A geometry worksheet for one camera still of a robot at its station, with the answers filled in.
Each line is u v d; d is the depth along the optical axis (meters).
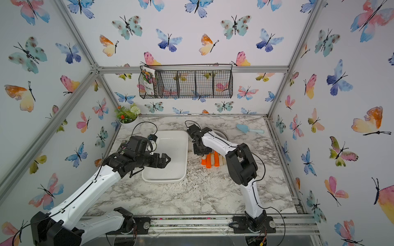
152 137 0.70
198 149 0.83
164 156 0.70
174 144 1.09
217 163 0.94
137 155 0.61
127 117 1.00
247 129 1.11
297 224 0.76
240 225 0.74
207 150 0.83
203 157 0.92
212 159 0.95
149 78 0.89
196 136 0.70
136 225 0.73
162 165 0.68
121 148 0.59
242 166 0.53
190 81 0.98
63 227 0.39
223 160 0.94
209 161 0.95
